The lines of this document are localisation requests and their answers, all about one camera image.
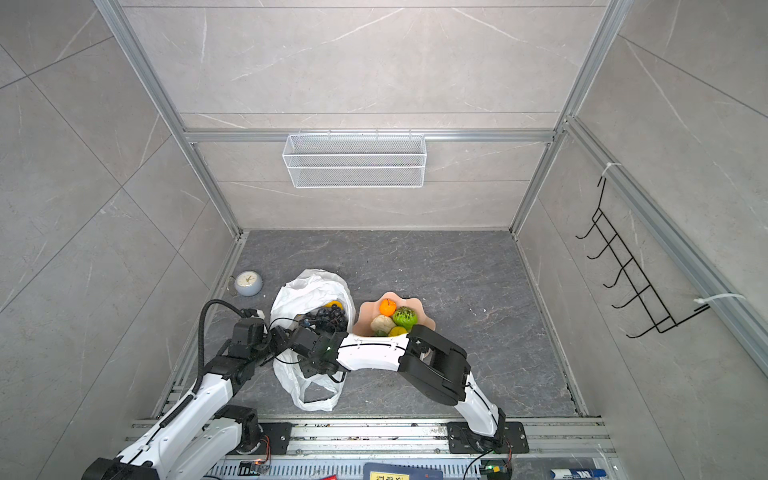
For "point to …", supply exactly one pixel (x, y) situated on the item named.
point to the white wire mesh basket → (354, 161)
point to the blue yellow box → (379, 471)
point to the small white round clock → (248, 283)
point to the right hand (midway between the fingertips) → (309, 360)
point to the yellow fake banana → (336, 302)
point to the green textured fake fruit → (405, 317)
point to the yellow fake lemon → (397, 331)
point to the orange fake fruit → (387, 307)
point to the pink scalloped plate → (367, 311)
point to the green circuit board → (495, 469)
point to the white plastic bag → (294, 298)
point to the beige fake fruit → (381, 325)
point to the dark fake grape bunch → (331, 317)
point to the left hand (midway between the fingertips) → (288, 327)
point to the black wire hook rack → (646, 295)
